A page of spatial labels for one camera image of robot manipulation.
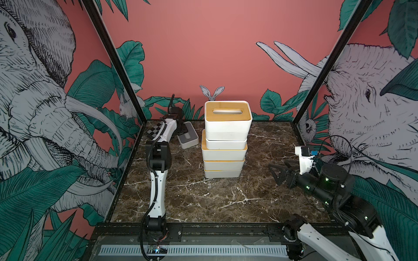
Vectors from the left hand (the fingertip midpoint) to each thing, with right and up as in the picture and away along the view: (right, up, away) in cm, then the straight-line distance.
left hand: (182, 129), depth 107 cm
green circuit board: (-5, -54, -38) cm, 66 cm away
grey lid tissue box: (+4, -6, +1) cm, 7 cm away
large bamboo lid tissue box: (+26, -19, -27) cm, 42 cm away
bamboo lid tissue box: (+25, -13, -32) cm, 43 cm away
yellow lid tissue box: (+20, -25, -19) cm, 37 cm away
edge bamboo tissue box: (+18, -11, -36) cm, 42 cm away
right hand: (+44, -14, -48) cm, 66 cm away
